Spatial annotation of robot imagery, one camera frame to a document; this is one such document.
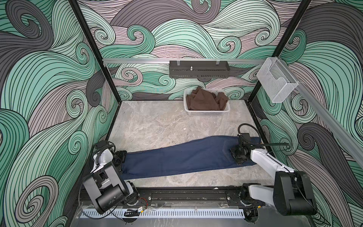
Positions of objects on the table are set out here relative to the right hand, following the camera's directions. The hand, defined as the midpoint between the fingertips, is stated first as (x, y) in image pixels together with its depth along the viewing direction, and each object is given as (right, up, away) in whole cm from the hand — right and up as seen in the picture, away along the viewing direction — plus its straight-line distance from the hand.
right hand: (229, 153), depth 89 cm
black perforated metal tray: (-19, +56, +7) cm, 60 cm away
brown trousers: (-14, +37, +22) cm, 45 cm away
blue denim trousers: (-30, -2, +1) cm, 31 cm away
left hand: (-66, -3, -4) cm, 66 cm away
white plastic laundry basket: (+3, +27, +17) cm, 32 cm away
